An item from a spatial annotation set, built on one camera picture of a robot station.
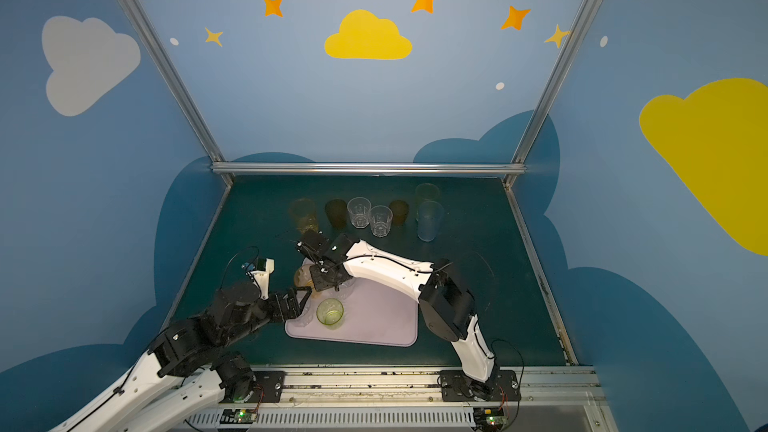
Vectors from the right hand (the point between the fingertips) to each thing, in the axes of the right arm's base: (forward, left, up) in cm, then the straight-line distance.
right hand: (326, 278), depth 83 cm
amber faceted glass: (+3, +9, -7) cm, 12 cm away
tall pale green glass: (+34, -29, +1) cm, 45 cm away
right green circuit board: (-29, -44, -11) cm, 54 cm away
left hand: (-8, +3, +8) cm, 12 cm away
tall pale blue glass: (+25, -30, -4) cm, 40 cm away
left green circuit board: (-32, +17, -9) cm, 37 cm away
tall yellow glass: (+25, +13, -3) cm, 28 cm away
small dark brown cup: (+31, -20, -6) cm, 37 cm away
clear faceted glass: (+27, -13, -6) cm, 31 cm away
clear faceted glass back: (+31, -5, -6) cm, 32 cm away
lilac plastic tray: (-5, -9, -10) cm, 15 cm away
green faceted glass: (-6, -1, -9) cm, 11 cm away
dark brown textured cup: (+26, +2, -2) cm, 26 cm away
